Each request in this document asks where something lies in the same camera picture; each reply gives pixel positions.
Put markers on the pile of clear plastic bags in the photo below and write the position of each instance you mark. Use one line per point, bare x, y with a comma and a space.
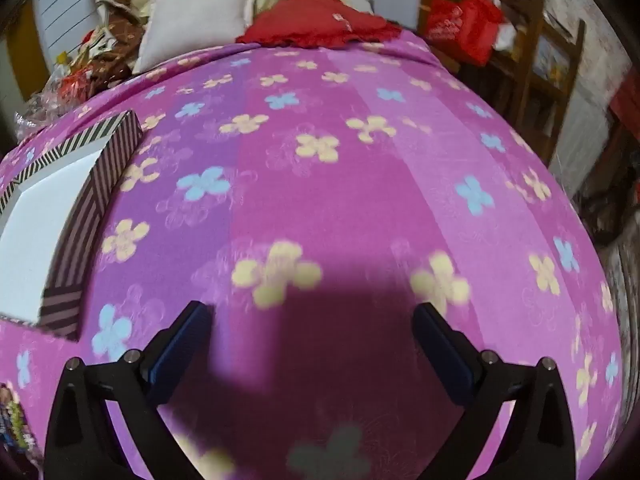
60, 90

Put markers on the red plastic bag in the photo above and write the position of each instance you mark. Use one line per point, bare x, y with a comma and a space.
465, 25

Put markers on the white pillow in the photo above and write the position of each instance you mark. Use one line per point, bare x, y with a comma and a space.
195, 25

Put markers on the striped cardboard box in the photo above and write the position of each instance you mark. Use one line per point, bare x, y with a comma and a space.
90, 210

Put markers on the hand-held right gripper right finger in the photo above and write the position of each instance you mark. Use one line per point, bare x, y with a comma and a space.
442, 355

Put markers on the pink floral bedsheet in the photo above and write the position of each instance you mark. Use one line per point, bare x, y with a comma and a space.
325, 200

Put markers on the wooden shelf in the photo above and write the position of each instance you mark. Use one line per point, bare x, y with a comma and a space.
530, 80

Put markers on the red cushion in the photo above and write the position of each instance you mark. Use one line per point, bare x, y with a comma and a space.
310, 20

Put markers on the brown patterned cloth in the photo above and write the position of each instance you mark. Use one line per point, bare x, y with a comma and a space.
120, 35

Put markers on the floral curtain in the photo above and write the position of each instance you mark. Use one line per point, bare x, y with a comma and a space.
595, 25

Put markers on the colourful snack packet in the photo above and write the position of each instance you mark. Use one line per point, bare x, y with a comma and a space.
15, 425

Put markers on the red cloth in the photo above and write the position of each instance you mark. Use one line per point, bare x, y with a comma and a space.
627, 100

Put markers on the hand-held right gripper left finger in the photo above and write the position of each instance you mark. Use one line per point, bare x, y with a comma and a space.
175, 355

